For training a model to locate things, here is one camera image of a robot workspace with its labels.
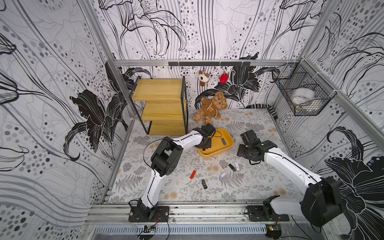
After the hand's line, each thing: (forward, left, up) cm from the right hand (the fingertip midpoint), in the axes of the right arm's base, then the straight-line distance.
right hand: (243, 151), depth 86 cm
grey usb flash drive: (+12, +9, -8) cm, 17 cm away
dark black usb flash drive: (-7, +6, -8) cm, 12 cm away
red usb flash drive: (-11, +30, -8) cm, 33 cm away
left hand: (+8, +22, -9) cm, 25 cm away
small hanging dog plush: (+39, +23, +24) cm, 51 cm away
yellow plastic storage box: (+5, +14, -5) cm, 16 cm away
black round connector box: (-38, -10, -11) cm, 40 cm away
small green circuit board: (-37, +51, -10) cm, 64 cm away
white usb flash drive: (-6, +3, -8) cm, 10 cm away
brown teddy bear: (+35, +17, +1) cm, 39 cm away
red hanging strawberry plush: (+40, +10, +24) cm, 47 cm away
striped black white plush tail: (+43, -32, -8) cm, 54 cm away
